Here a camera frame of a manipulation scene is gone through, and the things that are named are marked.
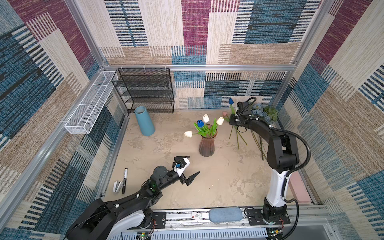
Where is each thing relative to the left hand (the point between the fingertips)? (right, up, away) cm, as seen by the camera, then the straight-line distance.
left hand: (193, 162), depth 76 cm
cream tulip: (+13, +21, -2) cm, 25 cm away
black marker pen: (-39, -12, +10) cm, 42 cm away
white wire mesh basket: (-52, +21, -6) cm, 56 cm away
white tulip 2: (+7, +22, +1) cm, 23 cm away
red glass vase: (+9, +4, +24) cm, 26 cm away
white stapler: (-41, -14, +6) cm, 44 cm away
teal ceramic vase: (-31, +18, +25) cm, 44 cm away
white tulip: (-2, +14, +1) cm, 14 cm away
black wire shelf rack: (-31, +45, +32) cm, 63 cm away
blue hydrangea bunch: (+50, +27, +26) cm, 63 cm away
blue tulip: (+3, +20, -3) cm, 20 cm away
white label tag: (+2, -26, -2) cm, 26 cm away
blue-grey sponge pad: (+12, -24, -4) cm, 27 cm away
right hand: (+25, +22, +24) cm, 41 cm away
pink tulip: (+24, +27, +41) cm, 55 cm away
